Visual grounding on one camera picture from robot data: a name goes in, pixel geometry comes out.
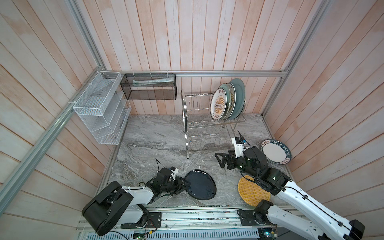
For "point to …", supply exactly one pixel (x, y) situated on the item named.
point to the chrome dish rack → (202, 133)
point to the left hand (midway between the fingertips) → (189, 188)
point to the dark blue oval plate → (202, 185)
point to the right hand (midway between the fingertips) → (221, 152)
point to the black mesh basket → (150, 86)
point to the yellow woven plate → (250, 192)
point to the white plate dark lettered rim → (276, 152)
